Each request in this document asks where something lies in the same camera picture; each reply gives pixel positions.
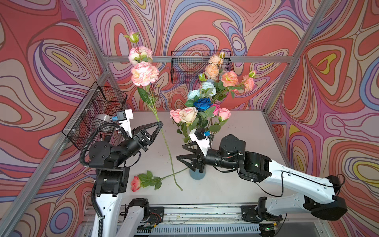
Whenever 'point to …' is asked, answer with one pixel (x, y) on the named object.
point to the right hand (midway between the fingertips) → (181, 157)
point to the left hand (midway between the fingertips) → (164, 128)
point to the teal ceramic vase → (197, 175)
